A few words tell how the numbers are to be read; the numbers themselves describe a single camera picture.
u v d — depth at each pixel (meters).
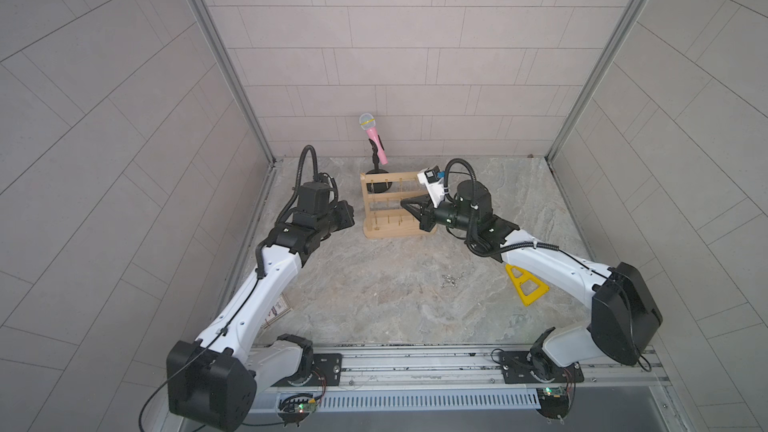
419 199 0.69
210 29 0.81
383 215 0.91
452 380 0.71
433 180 0.65
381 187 1.07
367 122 0.92
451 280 0.87
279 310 0.79
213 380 0.37
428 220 0.67
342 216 0.68
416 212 0.71
